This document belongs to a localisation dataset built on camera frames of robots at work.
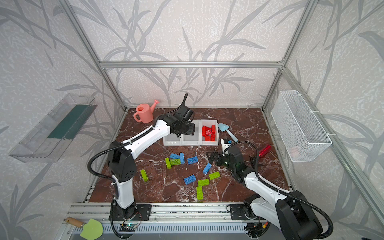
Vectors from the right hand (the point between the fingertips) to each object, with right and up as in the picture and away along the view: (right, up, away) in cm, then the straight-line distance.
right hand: (212, 148), depth 85 cm
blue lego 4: (-3, -12, +1) cm, 12 cm away
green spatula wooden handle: (-58, -35, -16) cm, 70 cm away
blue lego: (-24, -6, +8) cm, 26 cm away
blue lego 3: (-13, -18, -1) cm, 22 cm away
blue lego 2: (-12, -9, +6) cm, 16 cm away
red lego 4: (-1, +8, +18) cm, 20 cm away
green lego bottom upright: (-7, -22, -6) cm, 24 cm away
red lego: (-5, +10, +13) cm, 17 cm away
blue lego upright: (-18, -7, +6) cm, 20 cm away
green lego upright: (-26, -10, +3) cm, 28 cm away
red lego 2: (+1, +4, +16) cm, 17 cm away
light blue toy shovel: (+9, +11, +20) cm, 25 cm away
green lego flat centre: (-22, -9, +5) cm, 24 cm away
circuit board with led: (-42, -35, -14) cm, 57 cm away
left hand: (-12, +13, +2) cm, 18 cm away
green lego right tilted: (+1, -16, +1) cm, 16 cm away
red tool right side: (+34, -3, +8) cm, 35 cm away
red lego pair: (+2, +12, +20) cm, 23 cm away
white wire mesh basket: (+47, +6, -7) cm, 48 cm away
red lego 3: (-2, +4, +15) cm, 16 cm away
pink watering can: (-47, +22, +20) cm, 56 cm away
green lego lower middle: (-6, -18, -3) cm, 20 cm away
